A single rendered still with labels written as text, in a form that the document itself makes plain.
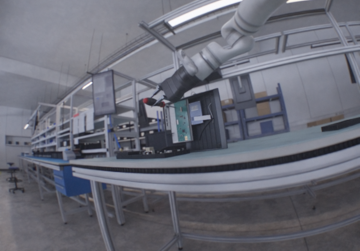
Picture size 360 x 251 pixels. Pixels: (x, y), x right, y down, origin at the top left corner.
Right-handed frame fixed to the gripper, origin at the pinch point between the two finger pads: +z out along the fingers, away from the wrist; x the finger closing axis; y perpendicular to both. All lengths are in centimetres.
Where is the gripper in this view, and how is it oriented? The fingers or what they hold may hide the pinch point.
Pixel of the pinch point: (149, 103)
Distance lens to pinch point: 53.6
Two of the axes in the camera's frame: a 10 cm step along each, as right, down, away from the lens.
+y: 5.4, 0.9, 8.4
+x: -4.2, -8.3, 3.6
